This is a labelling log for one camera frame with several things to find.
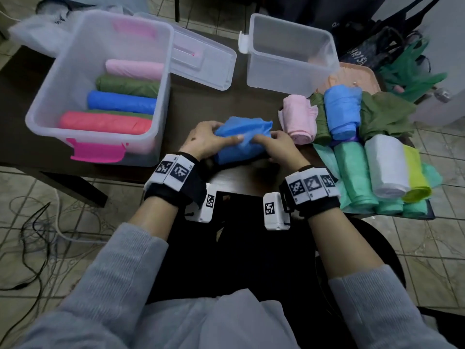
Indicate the person's left hand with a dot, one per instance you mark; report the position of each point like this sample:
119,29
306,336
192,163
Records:
203,141

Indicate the person's right hand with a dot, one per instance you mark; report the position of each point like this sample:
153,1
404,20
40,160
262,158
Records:
285,150

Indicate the pink plastic bag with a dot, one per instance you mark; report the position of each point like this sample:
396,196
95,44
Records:
298,119
134,69

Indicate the olive green bag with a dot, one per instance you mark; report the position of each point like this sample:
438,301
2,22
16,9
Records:
321,127
127,86
387,112
120,113

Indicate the purple bag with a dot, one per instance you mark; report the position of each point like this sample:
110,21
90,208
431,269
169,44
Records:
345,141

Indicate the small clear plastic bin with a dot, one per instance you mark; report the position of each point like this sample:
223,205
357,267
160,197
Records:
290,79

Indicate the red plastic bag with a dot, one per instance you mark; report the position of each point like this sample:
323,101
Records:
105,123

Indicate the white bag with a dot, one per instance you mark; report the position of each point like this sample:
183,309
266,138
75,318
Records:
387,167

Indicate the yellow-green bag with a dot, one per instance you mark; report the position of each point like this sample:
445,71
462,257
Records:
417,174

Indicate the translucent zipper bag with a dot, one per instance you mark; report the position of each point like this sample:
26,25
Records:
32,36

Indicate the person's left forearm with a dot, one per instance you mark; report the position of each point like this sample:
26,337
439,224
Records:
101,279

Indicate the person's right forearm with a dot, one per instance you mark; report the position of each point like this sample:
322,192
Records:
348,250

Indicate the person's black trousers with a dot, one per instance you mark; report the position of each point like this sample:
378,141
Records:
254,258

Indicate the black left wristband with markers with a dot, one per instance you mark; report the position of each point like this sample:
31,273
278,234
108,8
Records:
181,188

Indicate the black wristband with markers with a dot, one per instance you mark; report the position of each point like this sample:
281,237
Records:
316,205
181,188

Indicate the black right wristband with markers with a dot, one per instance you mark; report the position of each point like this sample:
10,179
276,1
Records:
316,205

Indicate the black smartphone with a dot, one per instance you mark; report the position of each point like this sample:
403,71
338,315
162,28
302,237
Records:
219,234

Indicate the dark patterned bag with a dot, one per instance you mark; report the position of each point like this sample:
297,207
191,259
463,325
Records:
374,49

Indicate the black chair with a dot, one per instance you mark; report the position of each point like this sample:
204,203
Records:
177,9

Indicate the black round stool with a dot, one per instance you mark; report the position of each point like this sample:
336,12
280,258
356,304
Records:
385,247

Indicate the green plastic bag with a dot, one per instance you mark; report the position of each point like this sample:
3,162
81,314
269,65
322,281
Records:
410,74

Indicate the blue-grey floor mat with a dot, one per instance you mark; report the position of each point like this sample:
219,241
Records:
109,0

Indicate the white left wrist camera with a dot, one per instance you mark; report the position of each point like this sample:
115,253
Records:
203,214

